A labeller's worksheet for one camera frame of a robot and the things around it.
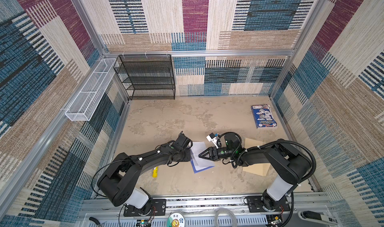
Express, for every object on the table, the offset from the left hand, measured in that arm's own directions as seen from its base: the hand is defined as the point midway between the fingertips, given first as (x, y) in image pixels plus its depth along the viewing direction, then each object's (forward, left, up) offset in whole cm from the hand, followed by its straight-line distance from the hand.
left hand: (188, 154), depth 89 cm
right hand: (-5, -8, +5) cm, 10 cm away
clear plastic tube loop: (-28, -18, +2) cm, 34 cm away
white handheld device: (-31, -57, +3) cm, 65 cm away
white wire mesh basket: (+11, +48, +31) cm, 58 cm away
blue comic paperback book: (+26, -52, +1) cm, 58 cm away
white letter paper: (-7, -6, +5) cm, 10 cm away
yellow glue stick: (-10, +18, -1) cm, 21 cm away
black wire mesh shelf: (+52, +30, +16) cm, 62 cm away
